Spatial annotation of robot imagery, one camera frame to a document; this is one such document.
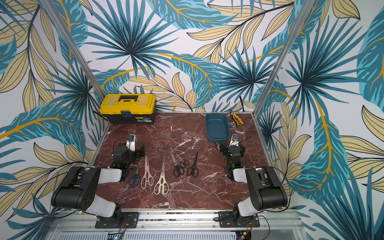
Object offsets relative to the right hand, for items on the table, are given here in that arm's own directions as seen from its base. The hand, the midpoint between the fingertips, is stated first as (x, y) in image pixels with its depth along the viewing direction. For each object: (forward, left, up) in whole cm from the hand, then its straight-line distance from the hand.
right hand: (233, 142), depth 92 cm
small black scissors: (-8, +31, -9) cm, 33 cm away
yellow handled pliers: (+25, -9, -8) cm, 28 cm away
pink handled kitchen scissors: (-17, +52, -9) cm, 55 cm away
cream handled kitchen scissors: (-22, +43, -9) cm, 49 cm away
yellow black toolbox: (+27, +68, +5) cm, 73 cm away
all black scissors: (-13, +25, -10) cm, 30 cm away
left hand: (+1, +60, -1) cm, 60 cm away
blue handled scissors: (-18, +59, -9) cm, 63 cm away
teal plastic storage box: (+18, +6, -8) cm, 21 cm away
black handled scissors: (-13, +34, -9) cm, 38 cm away
